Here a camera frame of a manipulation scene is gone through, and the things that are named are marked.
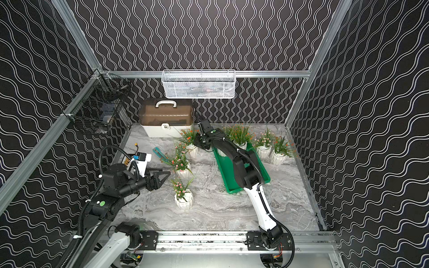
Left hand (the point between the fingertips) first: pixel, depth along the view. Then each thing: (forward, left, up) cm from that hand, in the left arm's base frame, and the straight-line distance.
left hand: (164, 169), depth 69 cm
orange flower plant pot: (+32, -38, -12) cm, 51 cm away
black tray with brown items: (+17, +33, -24) cm, 45 cm away
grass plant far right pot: (+27, -58, -16) cm, 66 cm away
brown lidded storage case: (+49, +16, -17) cm, 54 cm away
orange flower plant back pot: (+27, -4, -9) cm, 28 cm away
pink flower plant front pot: (-5, -7, -15) cm, 18 cm away
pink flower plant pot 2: (+29, -47, -13) cm, 57 cm away
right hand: (+28, -7, -17) cm, 34 cm away
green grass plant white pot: (+33, -30, -10) cm, 46 cm away
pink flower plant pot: (+10, -3, -11) cm, 15 cm away
